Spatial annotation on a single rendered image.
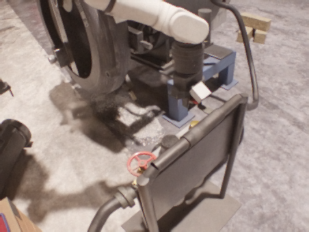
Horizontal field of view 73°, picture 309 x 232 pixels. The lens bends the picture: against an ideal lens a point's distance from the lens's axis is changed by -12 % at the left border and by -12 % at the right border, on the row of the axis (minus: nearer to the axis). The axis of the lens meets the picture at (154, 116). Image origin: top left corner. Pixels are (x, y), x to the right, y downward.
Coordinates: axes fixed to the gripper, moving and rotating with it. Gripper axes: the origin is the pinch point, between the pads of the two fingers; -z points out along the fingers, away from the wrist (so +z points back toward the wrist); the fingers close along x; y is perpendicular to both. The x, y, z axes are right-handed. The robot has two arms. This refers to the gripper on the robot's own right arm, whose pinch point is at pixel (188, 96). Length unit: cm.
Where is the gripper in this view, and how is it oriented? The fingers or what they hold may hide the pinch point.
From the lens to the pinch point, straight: 73.6
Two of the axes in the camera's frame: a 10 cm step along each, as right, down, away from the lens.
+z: -0.9, -7.5, -6.6
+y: -6.7, -4.4, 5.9
